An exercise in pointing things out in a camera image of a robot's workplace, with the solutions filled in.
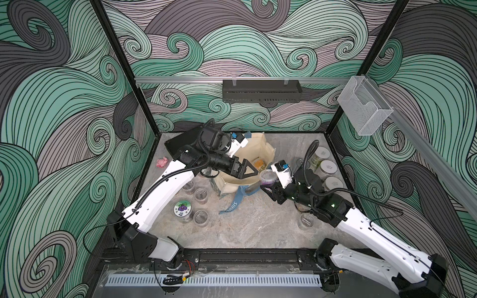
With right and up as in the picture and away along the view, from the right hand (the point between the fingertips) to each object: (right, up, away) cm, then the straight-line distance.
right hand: (265, 184), depth 71 cm
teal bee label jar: (-27, -17, +9) cm, 33 cm away
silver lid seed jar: (+35, -3, +15) cm, 38 cm away
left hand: (-6, +7, -6) cm, 11 cm away
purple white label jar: (0, +3, -4) cm, 5 cm away
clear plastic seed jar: (-28, -9, +15) cm, 33 cm away
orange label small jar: (+2, +5, +27) cm, 28 cm away
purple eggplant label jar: (-35, -14, +8) cm, 38 cm away
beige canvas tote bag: (+3, +12, +29) cm, 31 cm away
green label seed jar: (+35, +11, +28) cm, 46 cm away
